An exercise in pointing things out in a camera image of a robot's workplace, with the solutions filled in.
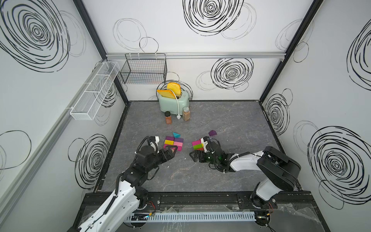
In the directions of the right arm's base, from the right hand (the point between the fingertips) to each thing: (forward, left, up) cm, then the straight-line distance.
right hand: (194, 155), depth 87 cm
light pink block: (+8, +9, -2) cm, 13 cm away
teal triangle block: (+15, +12, -2) cm, 19 cm away
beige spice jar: (+29, +6, +5) cm, 30 cm away
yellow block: (+10, +17, -3) cm, 20 cm away
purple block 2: (+12, +11, -3) cm, 16 cm away
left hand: (-2, +12, +12) cm, 17 cm away
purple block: (+13, +17, -2) cm, 21 cm away
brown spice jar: (+26, +19, +3) cm, 32 cm away
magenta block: (+8, +19, -2) cm, 21 cm away
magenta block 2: (+6, +10, -4) cm, 12 cm away
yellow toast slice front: (+35, +18, +18) cm, 43 cm away
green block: (+7, -2, -2) cm, 7 cm away
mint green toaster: (+34, +21, +9) cm, 41 cm away
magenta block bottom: (+10, -1, -3) cm, 11 cm away
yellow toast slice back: (+43, +14, +17) cm, 48 cm away
